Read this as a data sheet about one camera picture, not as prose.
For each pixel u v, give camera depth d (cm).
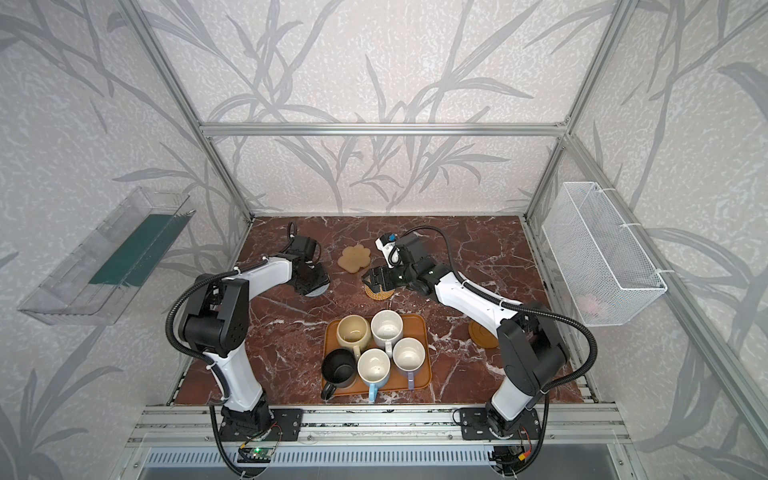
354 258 108
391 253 75
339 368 81
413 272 66
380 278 74
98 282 63
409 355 84
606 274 61
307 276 84
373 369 81
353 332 88
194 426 75
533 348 45
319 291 93
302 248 81
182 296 48
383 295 97
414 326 91
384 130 178
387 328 89
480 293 53
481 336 89
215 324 50
